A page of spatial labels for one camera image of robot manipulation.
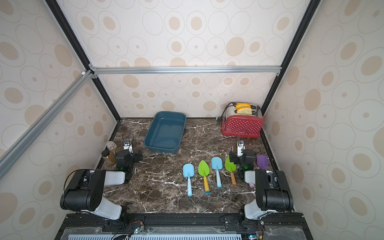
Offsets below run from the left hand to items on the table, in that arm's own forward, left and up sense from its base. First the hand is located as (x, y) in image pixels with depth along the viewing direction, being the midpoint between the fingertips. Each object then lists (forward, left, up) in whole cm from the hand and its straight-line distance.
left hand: (134, 146), depth 93 cm
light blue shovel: (-12, -34, -8) cm, 37 cm away
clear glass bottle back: (-1, +13, +1) cm, 13 cm away
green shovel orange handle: (-9, -61, -8) cm, 62 cm away
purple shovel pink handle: (-22, -70, -5) cm, 73 cm away
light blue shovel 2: (-8, -52, -8) cm, 53 cm away
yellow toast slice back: (+26, -70, +12) cm, 75 cm away
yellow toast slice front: (+21, -71, +12) cm, 75 cm away
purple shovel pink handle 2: (-6, -81, -6) cm, 81 cm away
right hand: (0, -66, -2) cm, 66 cm away
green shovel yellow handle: (-11, -44, -8) cm, 46 cm away
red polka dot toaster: (+16, -70, +4) cm, 71 cm away
